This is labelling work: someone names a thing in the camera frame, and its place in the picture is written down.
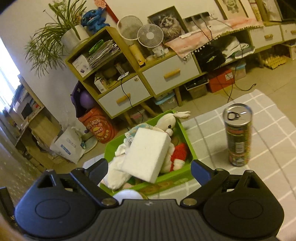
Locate purple ball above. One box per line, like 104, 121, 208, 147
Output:
80, 91, 96, 109

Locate small white fan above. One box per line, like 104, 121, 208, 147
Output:
137, 24, 165, 58

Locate santa plush toy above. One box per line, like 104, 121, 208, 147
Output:
170, 143, 188, 172

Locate wooden shelf cabinet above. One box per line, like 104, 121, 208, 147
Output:
65, 27, 202, 118

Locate green plastic bin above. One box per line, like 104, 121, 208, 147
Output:
99, 110, 197, 195

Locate low wooden tv cabinet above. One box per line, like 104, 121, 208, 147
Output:
191, 22, 296, 70

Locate black box on shelf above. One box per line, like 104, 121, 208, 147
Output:
194, 45, 226, 72

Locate framed girl picture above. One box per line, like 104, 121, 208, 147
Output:
215, 0, 248, 20

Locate framed cat picture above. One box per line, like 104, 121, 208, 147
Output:
147, 6, 188, 44

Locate white cloth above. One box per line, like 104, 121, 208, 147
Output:
100, 160, 135, 191

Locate white paper bag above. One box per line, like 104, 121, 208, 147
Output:
50, 127, 86, 164

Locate tall chip can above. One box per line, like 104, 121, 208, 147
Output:
223, 103, 253, 167

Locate red storage box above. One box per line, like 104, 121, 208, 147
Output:
207, 67, 234, 93

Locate potted green plant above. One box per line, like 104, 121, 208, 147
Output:
25, 1, 86, 77

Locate white foam block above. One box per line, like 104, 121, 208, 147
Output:
121, 128, 171, 183

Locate grey checked tablecloth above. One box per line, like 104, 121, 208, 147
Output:
82, 89, 296, 241

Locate large white fan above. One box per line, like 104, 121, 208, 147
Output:
117, 15, 143, 41

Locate white rabbit plush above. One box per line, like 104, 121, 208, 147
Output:
109, 111, 191, 182

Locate pink table runner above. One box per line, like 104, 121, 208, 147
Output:
166, 17, 264, 58

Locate orange snack bucket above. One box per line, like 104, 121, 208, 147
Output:
78, 106, 118, 144

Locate blue stitch plush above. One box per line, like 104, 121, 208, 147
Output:
80, 8, 110, 35

